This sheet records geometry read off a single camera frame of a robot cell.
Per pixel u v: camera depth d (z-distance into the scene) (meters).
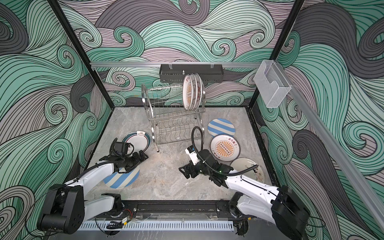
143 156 0.83
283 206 0.40
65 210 0.84
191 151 0.70
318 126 0.58
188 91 0.83
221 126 1.07
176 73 0.95
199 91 0.70
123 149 0.71
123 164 0.73
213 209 0.74
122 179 0.81
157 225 0.70
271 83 0.79
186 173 0.69
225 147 0.95
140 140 0.99
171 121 1.04
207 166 0.58
